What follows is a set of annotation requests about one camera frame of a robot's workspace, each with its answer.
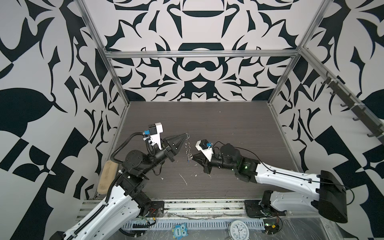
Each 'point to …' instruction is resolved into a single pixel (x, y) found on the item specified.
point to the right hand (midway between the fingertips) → (192, 157)
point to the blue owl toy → (180, 231)
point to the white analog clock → (238, 230)
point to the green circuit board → (271, 226)
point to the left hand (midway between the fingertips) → (186, 133)
